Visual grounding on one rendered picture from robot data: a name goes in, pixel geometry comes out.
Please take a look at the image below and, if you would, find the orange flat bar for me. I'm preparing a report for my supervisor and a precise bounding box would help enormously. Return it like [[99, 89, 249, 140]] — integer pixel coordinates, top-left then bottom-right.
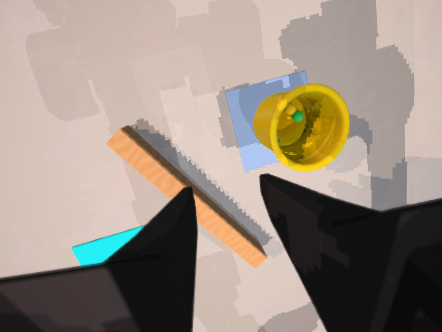
[[106, 126, 267, 268]]

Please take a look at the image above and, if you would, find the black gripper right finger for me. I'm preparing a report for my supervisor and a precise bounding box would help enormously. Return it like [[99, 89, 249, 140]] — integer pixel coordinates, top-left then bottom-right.
[[259, 173, 442, 332]]

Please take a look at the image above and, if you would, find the green marble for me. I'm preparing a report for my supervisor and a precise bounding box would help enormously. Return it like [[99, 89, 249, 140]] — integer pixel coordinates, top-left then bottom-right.
[[292, 111, 303, 121]]

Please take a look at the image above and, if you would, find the yellow cup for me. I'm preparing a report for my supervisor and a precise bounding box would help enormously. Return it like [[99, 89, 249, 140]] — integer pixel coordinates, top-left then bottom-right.
[[254, 84, 350, 172]]

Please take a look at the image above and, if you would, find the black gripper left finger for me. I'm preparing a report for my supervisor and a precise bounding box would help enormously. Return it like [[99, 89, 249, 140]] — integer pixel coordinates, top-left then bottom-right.
[[0, 187, 198, 332]]

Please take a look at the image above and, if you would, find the yellow marble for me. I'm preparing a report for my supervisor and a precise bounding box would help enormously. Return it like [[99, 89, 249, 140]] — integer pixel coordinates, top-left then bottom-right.
[[284, 104, 296, 114]]

